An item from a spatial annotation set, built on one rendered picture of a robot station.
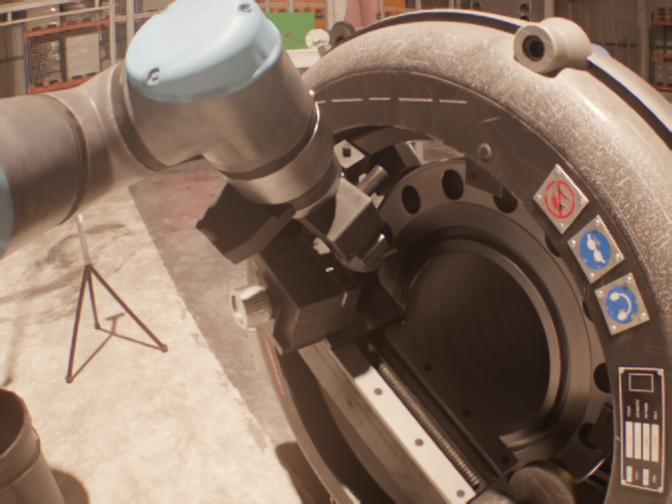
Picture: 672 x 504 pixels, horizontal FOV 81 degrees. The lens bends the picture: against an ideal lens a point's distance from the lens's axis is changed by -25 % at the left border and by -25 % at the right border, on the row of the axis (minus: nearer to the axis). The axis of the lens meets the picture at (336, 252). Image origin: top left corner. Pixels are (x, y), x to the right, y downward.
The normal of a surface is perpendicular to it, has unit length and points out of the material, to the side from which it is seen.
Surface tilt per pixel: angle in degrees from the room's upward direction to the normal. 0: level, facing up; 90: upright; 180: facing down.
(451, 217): 90
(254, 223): 49
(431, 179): 90
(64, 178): 102
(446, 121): 90
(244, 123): 128
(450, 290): 95
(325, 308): 115
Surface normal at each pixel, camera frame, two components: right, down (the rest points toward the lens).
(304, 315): 0.54, 0.64
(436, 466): 0.20, -0.73
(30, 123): 0.78, -0.55
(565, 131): -0.72, 0.04
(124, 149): 0.08, 0.74
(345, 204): -0.29, -0.35
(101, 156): 0.99, 0.10
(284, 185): 0.26, 0.87
